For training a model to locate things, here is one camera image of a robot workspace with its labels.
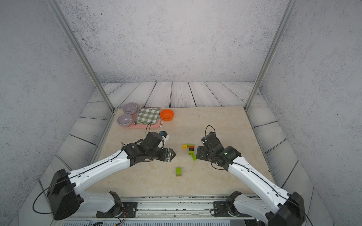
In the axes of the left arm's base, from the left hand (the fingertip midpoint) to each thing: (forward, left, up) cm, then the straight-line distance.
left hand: (173, 155), depth 77 cm
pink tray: (+38, +32, -12) cm, 51 cm away
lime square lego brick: (+9, -11, -14) cm, 20 cm away
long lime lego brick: (+14, -9, -13) cm, 21 cm away
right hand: (0, -16, +1) cm, 16 cm away
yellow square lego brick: (+13, -6, -14) cm, 20 cm away
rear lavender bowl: (+49, +38, -11) cm, 64 cm away
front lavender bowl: (+36, +39, -12) cm, 55 cm away
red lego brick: (+13, -11, -13) cm, 22 cm away
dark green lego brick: (-5, -2, -11) cm, 12 cm away
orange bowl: (+41, +7, -12) cm, 43 cm away
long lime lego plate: (+6, -13, -16) cm, 21 cm away
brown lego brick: (-6, -3, -15) cm, 16 cm away
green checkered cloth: (+42, +22, -14) cm, 49 cm away
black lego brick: (+11, -11, -13) cm, 20 cm away
